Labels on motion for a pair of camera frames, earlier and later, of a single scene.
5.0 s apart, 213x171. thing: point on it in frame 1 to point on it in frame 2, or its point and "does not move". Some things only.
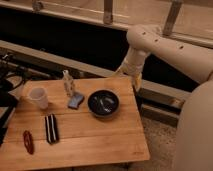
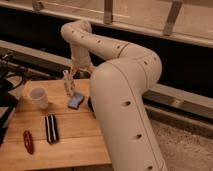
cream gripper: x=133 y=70 to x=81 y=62
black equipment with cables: x=12 y=75 does not move
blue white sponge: x=75 y=100 does not move
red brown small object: x=28 y=141 does not move
